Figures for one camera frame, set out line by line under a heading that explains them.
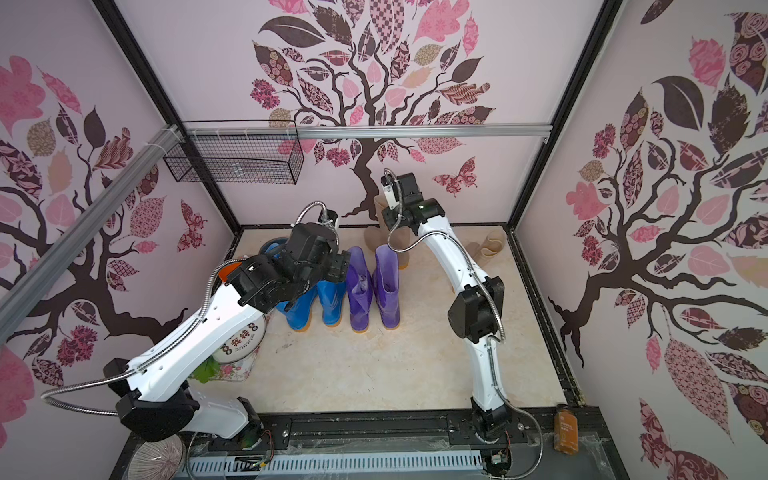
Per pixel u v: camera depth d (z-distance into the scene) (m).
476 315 0.54
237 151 0.95
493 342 0.58
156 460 0.68
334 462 0.78
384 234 0.83
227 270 1.06
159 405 0.40
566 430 0.71
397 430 0.76
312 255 0.48
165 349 0.39
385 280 0.79
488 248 0.80
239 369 0.84
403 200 0.66
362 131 0.92
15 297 0.50
